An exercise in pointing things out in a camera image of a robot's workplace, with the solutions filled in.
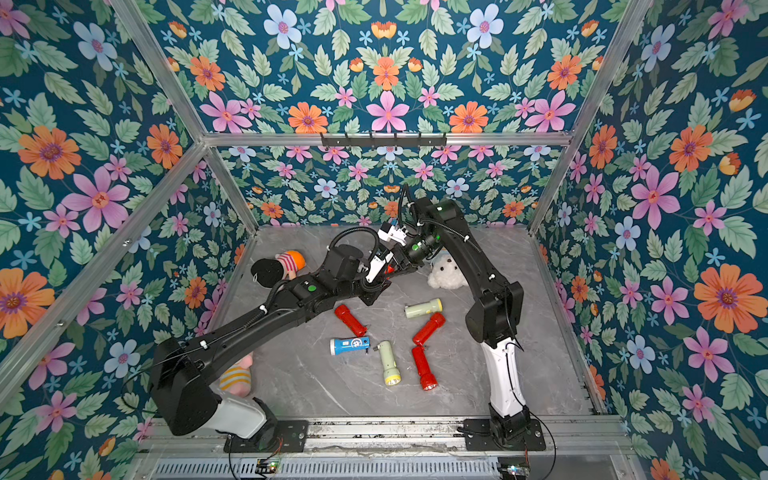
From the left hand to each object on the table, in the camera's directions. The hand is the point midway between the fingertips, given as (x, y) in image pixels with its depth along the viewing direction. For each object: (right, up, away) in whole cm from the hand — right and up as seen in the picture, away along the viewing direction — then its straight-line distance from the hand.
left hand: (388, 276), depth 78 cm
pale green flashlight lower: (+1, -27, +2) cm, 27 cm away
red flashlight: (+14, -15, +12) cm, 24 cm away
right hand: (+2, +2, 0) cm, 3 cm away
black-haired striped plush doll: (-39, 0, +18) cm, 43 cm away
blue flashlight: (-10, -20, +8) cm, 24 cm away
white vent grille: (-13, -46, -8) cm, 48 cm away
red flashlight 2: (+11, -28, +2) cm, 30 cm away
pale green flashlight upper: (+13, -11, +15) cm, 22 cm away
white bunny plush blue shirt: (+18, 0, +18) cm, 25 cm away
